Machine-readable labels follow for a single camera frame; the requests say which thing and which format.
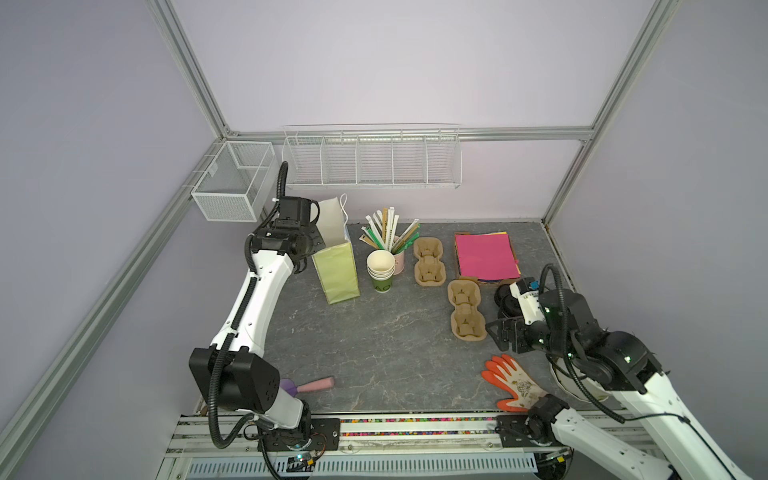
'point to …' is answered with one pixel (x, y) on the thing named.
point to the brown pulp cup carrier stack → (429, 270)
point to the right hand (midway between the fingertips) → (502, 325)
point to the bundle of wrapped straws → (381, 231)
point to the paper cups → (381, 269)
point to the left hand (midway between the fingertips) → (312, 244)
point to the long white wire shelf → (372, 156)
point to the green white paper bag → (335, 263)
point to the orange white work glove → (509, 374)
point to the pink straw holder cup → (399, 262)
